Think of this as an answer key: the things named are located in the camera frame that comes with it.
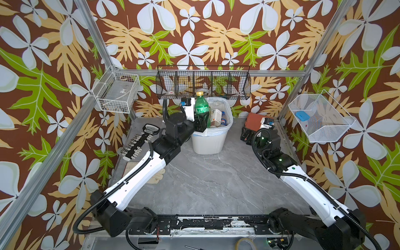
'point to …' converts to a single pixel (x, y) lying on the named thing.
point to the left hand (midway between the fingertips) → (204, 111)
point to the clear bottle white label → (216, 115)
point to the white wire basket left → (116, 91)
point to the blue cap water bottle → (223, 121)
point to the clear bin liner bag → (222, 104)
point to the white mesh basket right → (321, 118)
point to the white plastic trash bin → (212, 141)
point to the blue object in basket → (302, 115)
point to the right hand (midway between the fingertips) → (249, 128)
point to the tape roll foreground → (244, 239)
